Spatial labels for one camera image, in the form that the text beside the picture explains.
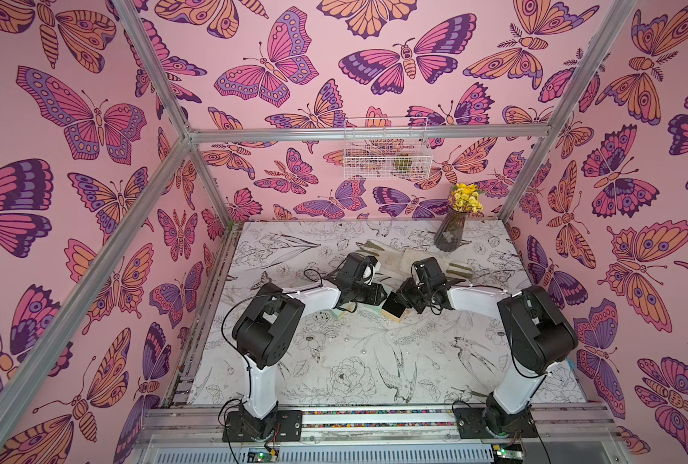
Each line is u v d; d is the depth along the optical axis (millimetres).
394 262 1074
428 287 754
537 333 485
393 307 923
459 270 1036
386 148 947
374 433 730
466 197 925
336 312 919
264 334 500
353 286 763
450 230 1055
